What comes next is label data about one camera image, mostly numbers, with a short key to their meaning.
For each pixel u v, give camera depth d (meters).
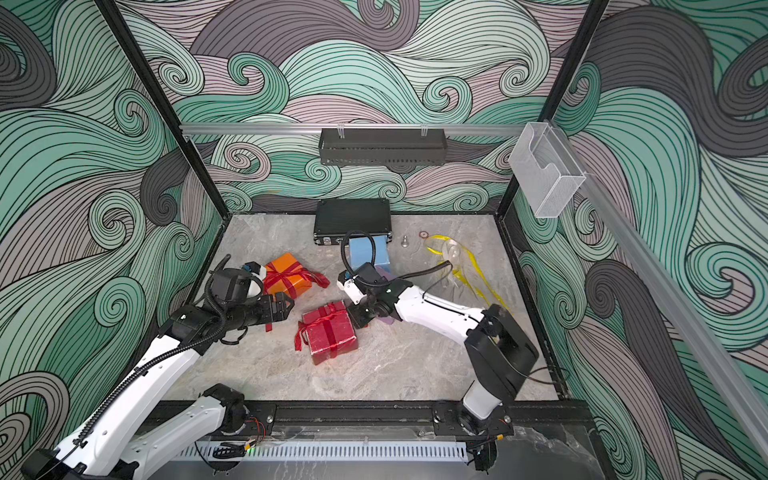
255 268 0.68
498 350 0.45
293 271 0.94
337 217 1.18
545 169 0.78
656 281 0.54
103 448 0.38
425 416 0.75
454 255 1.06
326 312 0.85
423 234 1.14
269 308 0.65
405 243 1.10
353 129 0.93
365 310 0.72
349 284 0.76
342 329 0.82
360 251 0.79
